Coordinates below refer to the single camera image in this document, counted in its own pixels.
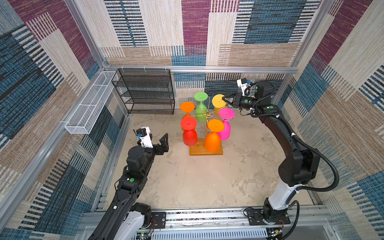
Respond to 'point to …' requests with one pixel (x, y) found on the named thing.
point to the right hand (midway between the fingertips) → (222, 100)
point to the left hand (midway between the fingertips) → (159, 132)
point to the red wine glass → (188, 124)
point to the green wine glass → (201, 110)
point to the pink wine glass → (226, 113)
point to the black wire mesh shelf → (146, 91)
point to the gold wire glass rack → (208, 114)
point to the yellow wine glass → (218, 103)
